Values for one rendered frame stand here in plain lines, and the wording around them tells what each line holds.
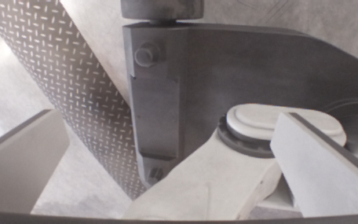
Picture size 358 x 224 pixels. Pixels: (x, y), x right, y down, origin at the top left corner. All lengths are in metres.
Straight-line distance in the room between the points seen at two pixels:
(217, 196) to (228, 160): 0.07
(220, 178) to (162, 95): 0.26
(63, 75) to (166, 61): 0.49
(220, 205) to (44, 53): 0.76
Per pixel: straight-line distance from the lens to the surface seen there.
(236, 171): 0.32
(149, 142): 0.57
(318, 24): 0.67
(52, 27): 0.81
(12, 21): 0.92
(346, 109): 0.55
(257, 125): 0.35
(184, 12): 0.45
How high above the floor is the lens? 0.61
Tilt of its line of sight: 59 degrees down
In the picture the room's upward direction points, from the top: 158 degrees counter-clockwise
